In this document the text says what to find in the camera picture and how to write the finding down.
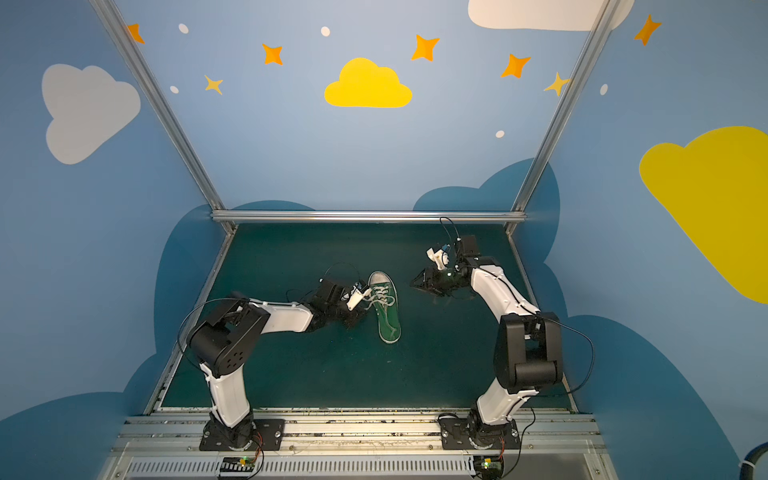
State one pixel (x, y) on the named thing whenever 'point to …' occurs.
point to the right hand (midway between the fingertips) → (418, 283)
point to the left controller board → (237, 464)
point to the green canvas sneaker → (388, 318)
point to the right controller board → (489, 467)
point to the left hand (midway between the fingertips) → (362, 306)
